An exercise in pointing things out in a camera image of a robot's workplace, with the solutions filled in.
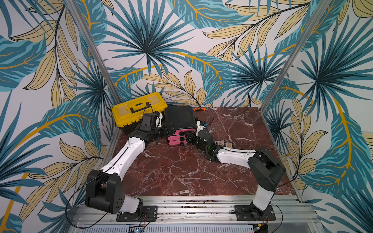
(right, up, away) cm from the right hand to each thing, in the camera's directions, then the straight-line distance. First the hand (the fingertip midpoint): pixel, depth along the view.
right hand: (184, 131), depth 87 cm
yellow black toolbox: (-36, +10, +6) cm, 38 cm away
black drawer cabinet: (-2, +10, +9) cm, 13 cm away
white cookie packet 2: (+30, -9, +11) cm, 33 cm away
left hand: (-7, 0, -4) cm, 8 cm away
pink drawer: (-7, -8, +9) cm, 13 cm away
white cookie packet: (+24, -8, +13) cm, 28 cm away
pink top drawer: (-1, 0, 0) cm, 1 cm away
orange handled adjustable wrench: (+15, +17, +31) cm, 39 cm away
